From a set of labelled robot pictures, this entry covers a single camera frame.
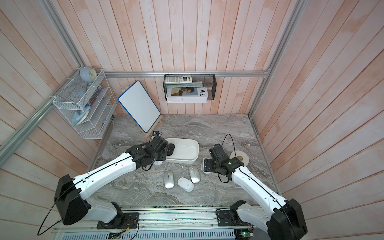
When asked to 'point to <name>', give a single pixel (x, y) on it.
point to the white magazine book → (187, 95)
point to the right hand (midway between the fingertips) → (210, 163)
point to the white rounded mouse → (194, 174)
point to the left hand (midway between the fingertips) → (159, 153)
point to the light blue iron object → (79, 116)
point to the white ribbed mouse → (185, 184)
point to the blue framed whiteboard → (139, 104)
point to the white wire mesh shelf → (98, 94)
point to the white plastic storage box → (186, 150)
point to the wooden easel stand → (148, 134)
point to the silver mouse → (169, 182)
